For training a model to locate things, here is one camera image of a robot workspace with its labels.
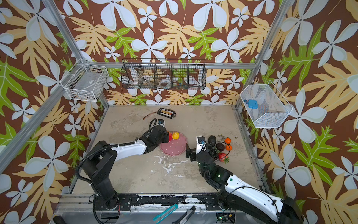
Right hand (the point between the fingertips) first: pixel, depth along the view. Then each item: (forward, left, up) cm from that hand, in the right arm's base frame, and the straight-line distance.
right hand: (192, 143), depth 77 cm
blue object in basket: (+23, -38, +8) cm, 45 cm away
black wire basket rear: (+48, +19, +14) cm, 53 cm away
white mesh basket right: (+16, -46, +11) cm, 50 cm away
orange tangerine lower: (+6, -26, -18) cm, 32 cm away
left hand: (+14, +16, -9) cm, 23 cm away
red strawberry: (0, -19, -15) cm, 25 cm away
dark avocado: (+10, -15, -14) cm, 23 cm away
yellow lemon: (+13, +10, -13) cm, 21 cm away
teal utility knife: (-31, +15, -18) cm, 39 cm away
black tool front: (-34, +6, -17) cm, 38 cm away
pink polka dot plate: (+7, +11, -18) cm, 22 cm away
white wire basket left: (+34, +67, +17) cm, 77 cm away
